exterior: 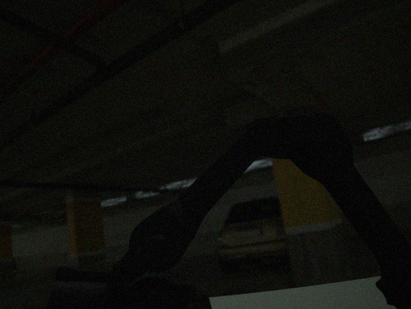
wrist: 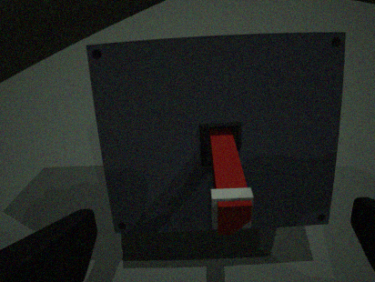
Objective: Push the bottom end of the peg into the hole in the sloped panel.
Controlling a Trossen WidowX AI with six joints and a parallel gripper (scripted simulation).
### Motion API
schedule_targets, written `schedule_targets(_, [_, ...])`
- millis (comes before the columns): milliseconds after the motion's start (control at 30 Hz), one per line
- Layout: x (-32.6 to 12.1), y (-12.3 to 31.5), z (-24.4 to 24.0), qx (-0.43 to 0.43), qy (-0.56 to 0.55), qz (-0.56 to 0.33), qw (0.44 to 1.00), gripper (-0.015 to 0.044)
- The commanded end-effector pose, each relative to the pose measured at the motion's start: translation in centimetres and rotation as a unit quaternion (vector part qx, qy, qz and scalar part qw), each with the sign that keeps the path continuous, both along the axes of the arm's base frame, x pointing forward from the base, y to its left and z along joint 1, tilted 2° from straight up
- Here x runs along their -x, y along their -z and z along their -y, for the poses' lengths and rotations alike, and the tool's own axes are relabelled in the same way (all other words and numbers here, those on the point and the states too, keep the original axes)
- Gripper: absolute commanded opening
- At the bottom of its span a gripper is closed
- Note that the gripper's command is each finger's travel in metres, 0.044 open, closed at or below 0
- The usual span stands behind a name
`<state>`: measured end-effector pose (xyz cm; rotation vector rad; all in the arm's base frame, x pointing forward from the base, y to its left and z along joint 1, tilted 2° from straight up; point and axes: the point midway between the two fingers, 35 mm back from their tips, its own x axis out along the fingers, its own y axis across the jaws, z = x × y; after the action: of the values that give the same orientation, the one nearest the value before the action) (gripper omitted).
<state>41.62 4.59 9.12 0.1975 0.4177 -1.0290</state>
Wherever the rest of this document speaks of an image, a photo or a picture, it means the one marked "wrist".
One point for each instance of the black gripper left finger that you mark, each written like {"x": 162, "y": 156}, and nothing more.
{"x": 57, "y": 253}

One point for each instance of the red peg with white band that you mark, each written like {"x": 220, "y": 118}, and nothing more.
{"x": 232, "y": 201}

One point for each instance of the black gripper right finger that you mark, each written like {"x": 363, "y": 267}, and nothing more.
{"x": 363, "y": 221}

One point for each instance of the dark grey sloped panel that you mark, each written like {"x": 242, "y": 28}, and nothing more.
{"x": 156, "y": 100}

